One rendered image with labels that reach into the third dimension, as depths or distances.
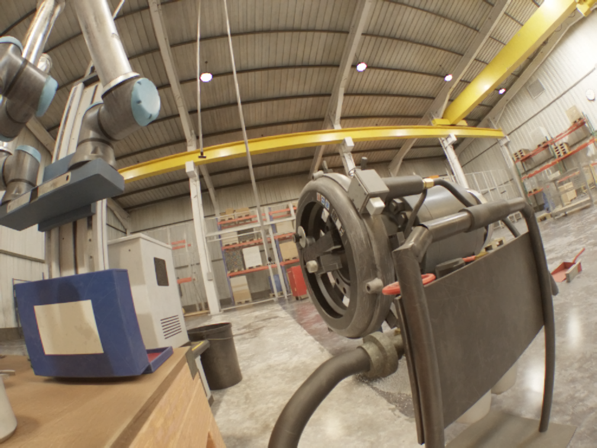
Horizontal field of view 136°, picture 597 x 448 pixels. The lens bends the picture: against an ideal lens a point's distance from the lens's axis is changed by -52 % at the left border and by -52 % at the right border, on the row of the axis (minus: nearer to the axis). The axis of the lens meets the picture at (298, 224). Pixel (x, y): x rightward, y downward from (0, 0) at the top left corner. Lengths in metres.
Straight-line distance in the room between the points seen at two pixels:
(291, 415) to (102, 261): 0.85
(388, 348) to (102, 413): 0.28
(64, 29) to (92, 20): 8.52
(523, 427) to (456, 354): 0.49
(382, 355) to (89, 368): 0.32
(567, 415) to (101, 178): 1.41
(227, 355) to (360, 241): 1.04
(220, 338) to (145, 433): 1.30
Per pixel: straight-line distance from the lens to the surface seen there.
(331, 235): 0.92
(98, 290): 0.28
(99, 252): 0.99
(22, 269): 9.99
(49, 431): 0.22
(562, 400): 0.87
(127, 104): 0.84
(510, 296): 0.45
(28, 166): 1.27
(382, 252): 0.83
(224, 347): 1.51
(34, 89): 0.65
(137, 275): 1.05
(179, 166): 9.46
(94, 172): 0.81
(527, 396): 0.91
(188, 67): 9.37
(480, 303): 0.37
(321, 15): 9.16
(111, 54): 0.91
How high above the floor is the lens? 0.55
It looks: 12 degrees up
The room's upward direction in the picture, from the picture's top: 14 degrees counter-clockwise
